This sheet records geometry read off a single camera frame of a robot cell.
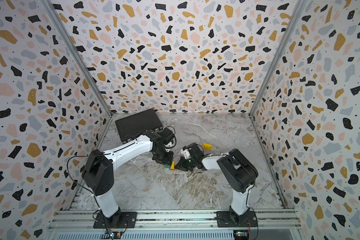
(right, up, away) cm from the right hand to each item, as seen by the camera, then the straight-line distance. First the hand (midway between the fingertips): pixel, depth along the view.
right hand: (174, 167), depth 90 cm
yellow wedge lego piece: (+20, +12, +11) cm, 26 cm away
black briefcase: (-34, +24, +22) cm, 47 cm away
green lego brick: (-3, +2, -6) cm, 7 cm away
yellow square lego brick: (-1, +2, -2) cm, 3 cm away
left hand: (-1, +4, -5) cm, 7 cm away
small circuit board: (-27, -26, -19) cm, 42 cm away
